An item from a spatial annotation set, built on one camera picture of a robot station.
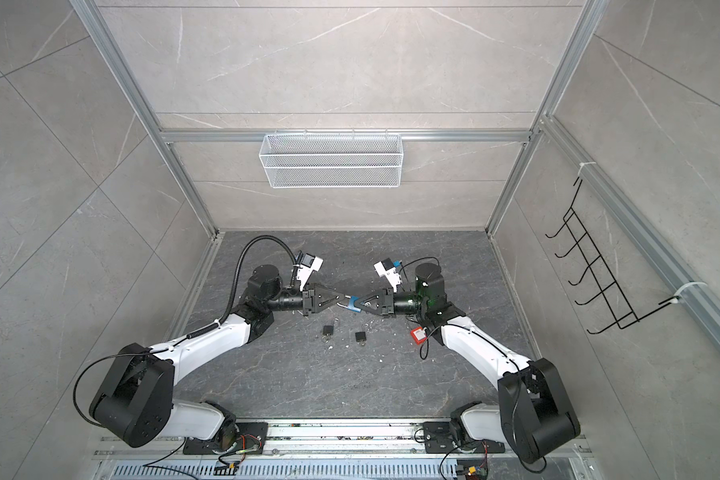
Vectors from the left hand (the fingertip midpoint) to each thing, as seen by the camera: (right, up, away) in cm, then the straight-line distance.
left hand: (343, 294), depth 73 cm
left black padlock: (-6, -14, +20) cm, 25 cm away
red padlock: (+22, -15, +17) cm, 32 cm away
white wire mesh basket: (-6, +42, +27) cm, 51 cm away
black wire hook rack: (+58, -2, -14) cm, 59 cm away
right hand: (+4, -3, 0) cm, 5 cm away
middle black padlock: (+4, -15, +17) cm, 23 cm away
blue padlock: (+2, -3, -2) cm, 4 cm away
